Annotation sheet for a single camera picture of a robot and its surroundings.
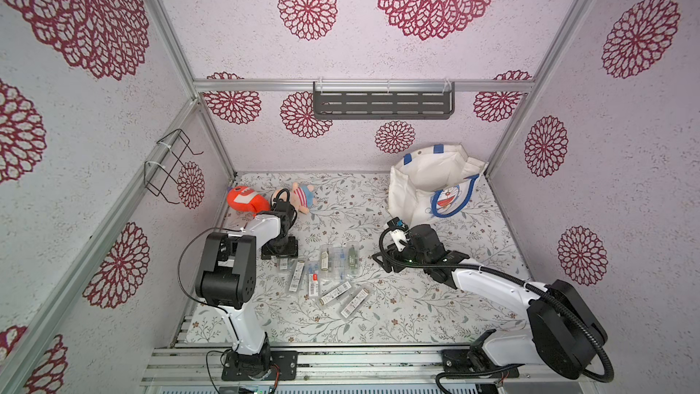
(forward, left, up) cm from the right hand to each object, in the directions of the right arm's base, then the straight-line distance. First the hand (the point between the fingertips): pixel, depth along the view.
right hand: (379, 250), depth 85 cm
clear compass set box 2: (0, +17, -9) cm, 20 cm away
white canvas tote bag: (+35, -26, -6) cm, 44 cm away
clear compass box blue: (-1, +13, -9) cm, 16 cm away
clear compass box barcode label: (-11, +14, -9) cm, 20 cm away
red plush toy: (+22, +49, -2) cm, 54 cm away
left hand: (+2, +33, -9) cm, 35 cm away
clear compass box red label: (-7, +21, -8) cm, 23 cm away
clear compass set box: (-1, +32, -8) cm, 33 cm away
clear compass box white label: (-5, +27, -9) cm, 29 cm away
